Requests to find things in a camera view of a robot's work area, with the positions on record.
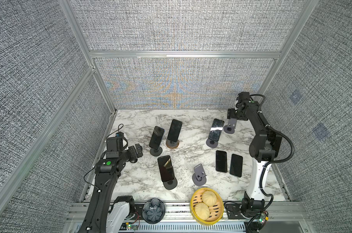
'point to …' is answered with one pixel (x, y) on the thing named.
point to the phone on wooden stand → (174, 130)
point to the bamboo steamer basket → (216, 212)
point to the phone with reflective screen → (216, 129)
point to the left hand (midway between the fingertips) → (136, 148)
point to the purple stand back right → (211, 143)
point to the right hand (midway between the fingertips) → (236, 111)
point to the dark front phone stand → (170, 184)
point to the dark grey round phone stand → (155, 153)
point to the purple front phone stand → (199, 177)
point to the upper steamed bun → (209, 197)
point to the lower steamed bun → (201, 210)
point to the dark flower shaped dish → (153, 211)
